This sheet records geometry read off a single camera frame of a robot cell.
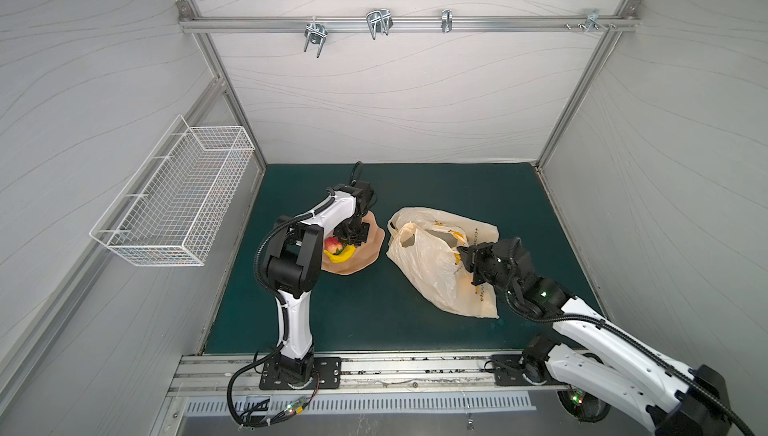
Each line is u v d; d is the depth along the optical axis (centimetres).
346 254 89
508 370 72
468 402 70
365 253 93
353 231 81
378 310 84
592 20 77
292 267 52
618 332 48
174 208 69
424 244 74
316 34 80
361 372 75
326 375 73
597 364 56
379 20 76
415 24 78
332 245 92
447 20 78
